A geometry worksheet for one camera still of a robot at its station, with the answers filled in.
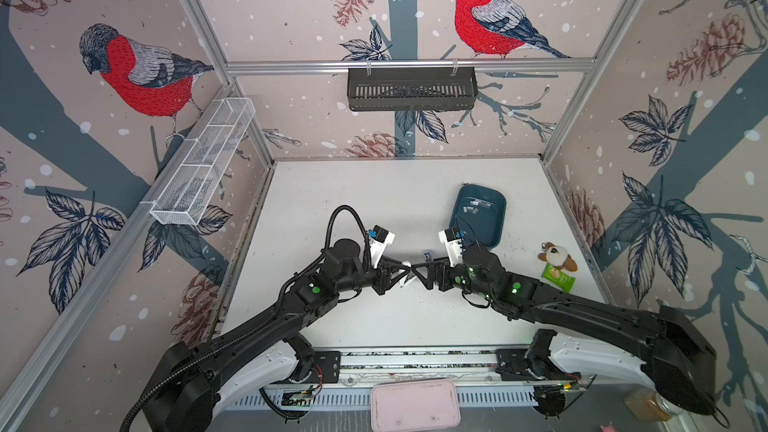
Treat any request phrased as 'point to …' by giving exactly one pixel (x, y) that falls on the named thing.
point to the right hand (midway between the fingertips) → (419, 269)
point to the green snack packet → (558, 278)
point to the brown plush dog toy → (557, 256)
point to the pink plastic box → (415, 405)
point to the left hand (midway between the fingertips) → (406, 271)
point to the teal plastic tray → (479, 213)
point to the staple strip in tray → (474, 210)
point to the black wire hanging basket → (412, 89)
